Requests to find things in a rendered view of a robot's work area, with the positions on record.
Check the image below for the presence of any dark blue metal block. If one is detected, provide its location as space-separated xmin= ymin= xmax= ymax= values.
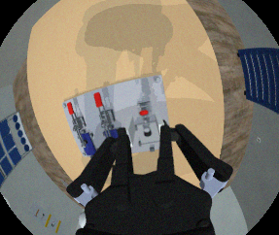
xmin=110 ymin=127 xmax=118 ymax=138

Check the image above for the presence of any dark blue rectangular block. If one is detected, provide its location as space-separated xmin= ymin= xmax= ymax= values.
xmin=81 ymin=132 xmax=96 ymax=155

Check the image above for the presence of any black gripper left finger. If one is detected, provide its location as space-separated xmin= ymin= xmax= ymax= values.
xmin=66 ymin=116 xmax=135 ymax=211

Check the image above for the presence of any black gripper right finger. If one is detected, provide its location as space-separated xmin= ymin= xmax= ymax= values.
xmin=153 ymin=111 xmax=233 ymax=209

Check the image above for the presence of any toggle clamp with red handle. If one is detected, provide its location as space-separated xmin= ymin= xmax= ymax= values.
xmin=137 ymin=101 xmax=152 ymax=137
xmin=93 ymin=92 xmax=115 ymax=137
xmin=67 ymin=102 xmax=87 ymax=148

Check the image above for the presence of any grey fixture plate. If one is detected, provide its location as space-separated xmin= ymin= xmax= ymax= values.
xmin=62 ymin=75 xmax=169 ymax=154

